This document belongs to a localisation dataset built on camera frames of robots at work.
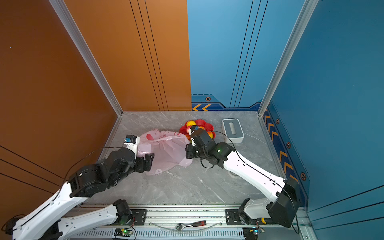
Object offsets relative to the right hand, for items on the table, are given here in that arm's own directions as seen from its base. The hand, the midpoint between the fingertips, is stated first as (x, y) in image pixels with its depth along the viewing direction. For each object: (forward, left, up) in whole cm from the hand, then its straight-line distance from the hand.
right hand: (184, 149), depth 74 cm
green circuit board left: (-31, +30, -23) cm, 49 cm away
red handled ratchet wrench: (-30, +2, -20) cm, 36 cm away
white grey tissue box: (+25, -31, -18) cm, 44 cm away
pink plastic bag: (+9, +11, -13) cm, 19 cm away
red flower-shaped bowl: (+33, -9, -18) cm, 39 cm away
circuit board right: (-32, -32, -24) cm, 51 cm away
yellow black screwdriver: (-27, -37, -20) cm, 50 cm away
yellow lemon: (+30, -2, -14) cm, 33 cm away
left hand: (-5, +16, +6) cm, 18 cm away
